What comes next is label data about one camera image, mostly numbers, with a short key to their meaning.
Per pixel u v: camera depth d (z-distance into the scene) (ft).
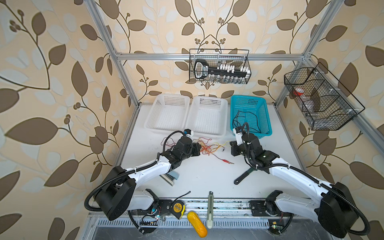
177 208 2.36
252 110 3.79
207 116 3.75
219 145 3.26
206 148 2.91
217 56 2.92
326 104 2.37
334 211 1.29
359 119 1.93
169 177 2.71
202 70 2.77
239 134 2.37
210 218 2.31
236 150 2.41
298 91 2.65
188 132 2.53
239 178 2.73
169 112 3.81
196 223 2.22
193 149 2.23
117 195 1.37
